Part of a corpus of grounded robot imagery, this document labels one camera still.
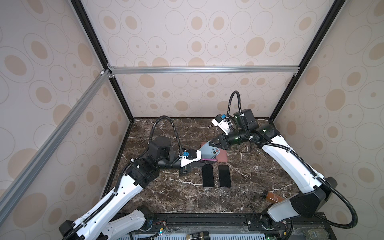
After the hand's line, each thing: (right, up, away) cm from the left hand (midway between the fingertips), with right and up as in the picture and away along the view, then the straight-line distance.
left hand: (205, 162), depth 59 cm
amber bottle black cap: (+37, -22, +19) cm, 47 cm away
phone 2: (+3, -14, +31) cm, 34 cm away
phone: (+2, 0, +10) cm, 10 cm away
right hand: (+3, +7, +10) cm, 12 cm away
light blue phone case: (+2, +3, +10) cm, 11 cm away
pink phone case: (+14, -4, +39) cm, 42 cm away
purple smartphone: (+14, -14, +31) cm, 36 cm away
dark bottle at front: (-1, -35, +9) cm, 36 cm away
